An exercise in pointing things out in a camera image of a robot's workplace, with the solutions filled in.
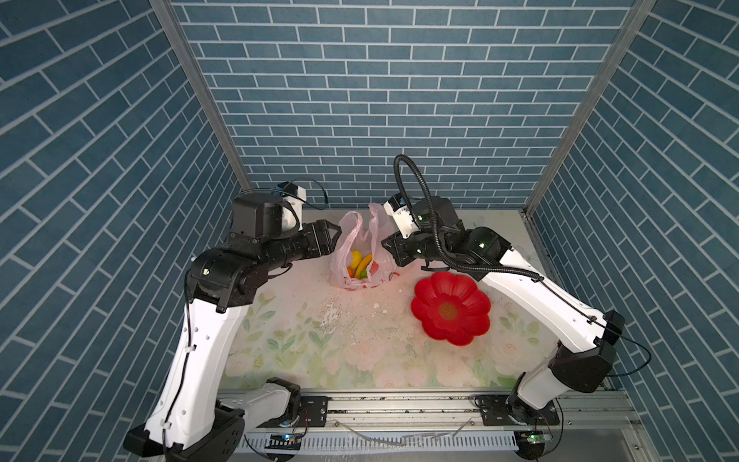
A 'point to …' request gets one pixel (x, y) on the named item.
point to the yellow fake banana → (358, 264)
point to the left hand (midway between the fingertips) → (332, 231)
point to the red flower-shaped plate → (451, 308)
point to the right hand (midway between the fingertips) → (380, 238)
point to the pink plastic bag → (354, 236)
